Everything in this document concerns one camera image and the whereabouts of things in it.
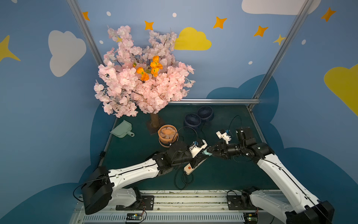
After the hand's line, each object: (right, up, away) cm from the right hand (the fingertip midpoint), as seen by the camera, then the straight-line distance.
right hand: (210, 151), depth 70 cm
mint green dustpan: (-61, +8, +38) cm, 72 cm away
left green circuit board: (-40, -34, +2) cm, 53 cm away
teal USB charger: (-3, 0, -2) cm, 3 cm away
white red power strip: (-10, -14, +14) cm, 22 cm away
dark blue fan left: (-6, +16, +31) cm, 35 cm away
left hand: (-2, 0, 0) cm, 2 cm away
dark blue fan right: (+4, +20, +36) cm, 42 cm away
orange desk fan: (-24, +5, +23) cm, 34 cm away
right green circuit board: (+22, -36, +2) cm, 42 cm away
